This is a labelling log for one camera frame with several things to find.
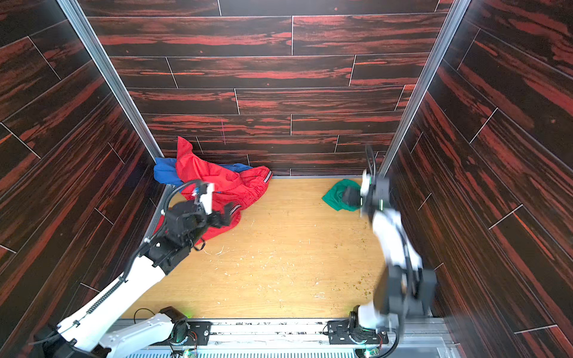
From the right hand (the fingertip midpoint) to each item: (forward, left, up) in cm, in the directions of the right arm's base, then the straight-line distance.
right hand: (359, 195), depth 87 cm
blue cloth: (+19, +89, -5) cm, 91 cm away
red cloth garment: (+13, +55, -12) cm, 58 cm away
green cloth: (+11, +7, -15) cm, 19 cm away
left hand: (-12, +51, +9) cm, 53 cm away
